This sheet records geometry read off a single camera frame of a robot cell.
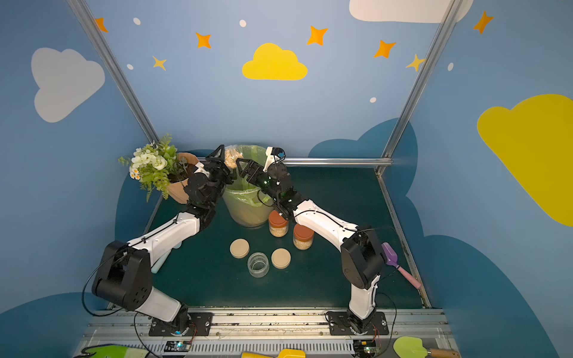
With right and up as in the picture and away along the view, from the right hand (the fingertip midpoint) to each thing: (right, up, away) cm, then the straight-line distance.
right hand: (247, 161), depth 76 cm
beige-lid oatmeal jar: (+2, -40, +12) cm, 42 cm away
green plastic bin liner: (-2, -14, +3) cm, 15 cm away
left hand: (-4, +4, -1) cm, 6 cm away
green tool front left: (-41, -61, -8) cm, 73 cm away
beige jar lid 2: (-6, -34, +15) cm, 38 cm away
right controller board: (+39, -61, -5) cm, 73 cm away
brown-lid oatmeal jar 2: (+20, -28, +8) cm, 36 cm away
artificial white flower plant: (-35, -1, +6) cm, 36 cm away
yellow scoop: (+15, -62, -6) cm, 64 cm away
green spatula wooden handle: (+53, -60, -6) cm, 81 cm away
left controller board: (-22, -60, -6) cm, 64 cm away
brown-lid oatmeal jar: (+10, -25, +12) cm, 29 cm away
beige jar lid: (+11, -38, +13) cm, 41 cm away
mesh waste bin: (-1, -16, +5) cm, 16 cm away
